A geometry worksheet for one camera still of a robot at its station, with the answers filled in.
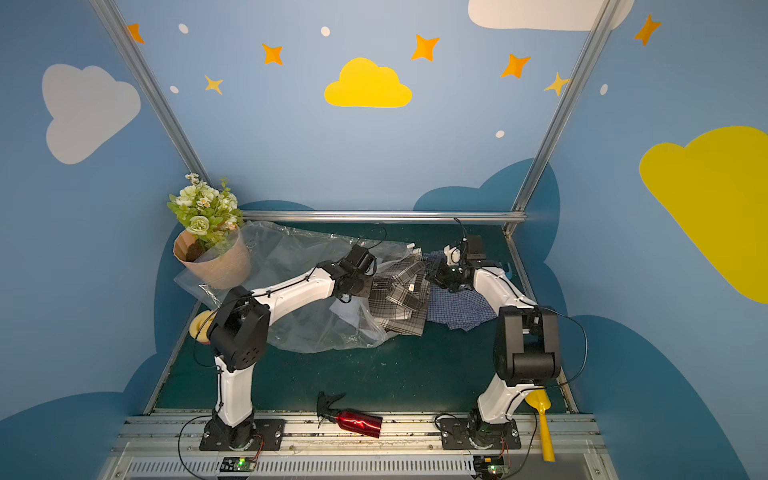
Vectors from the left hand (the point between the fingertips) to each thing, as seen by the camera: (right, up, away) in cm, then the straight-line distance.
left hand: (371, 284), depth 94 cm
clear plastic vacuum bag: (-35, +9, +16) cm, 39 cm away
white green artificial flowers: (-48, +22, -8) cm, 54 cm away
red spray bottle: (-1, -32, -21) cm, 39 cm away
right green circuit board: (+30, -42, -24) cm, 57 cm away
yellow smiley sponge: (-52, -12, -5) cm, 53 cm away
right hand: (+20, +3, -2) cm, 20 cm away
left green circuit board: (-31, -42, -23) cm, 57 cm away
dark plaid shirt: (+9, -3, -1) cm, 10 cm away
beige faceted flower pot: (-43, +7, -8) cm, 44 cm away
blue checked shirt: (+30, -8, +1) cm, 31 cm away
